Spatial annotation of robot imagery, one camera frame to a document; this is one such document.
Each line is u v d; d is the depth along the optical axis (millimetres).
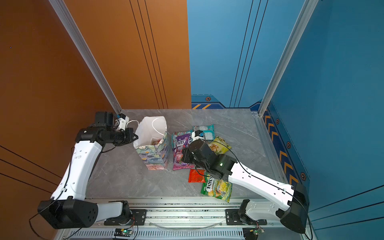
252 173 451
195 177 855
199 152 504
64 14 711
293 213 371
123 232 709
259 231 691
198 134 621
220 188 806
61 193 391
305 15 719
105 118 571
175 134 1021
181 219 754
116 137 612
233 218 724
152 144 713
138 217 731
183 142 725
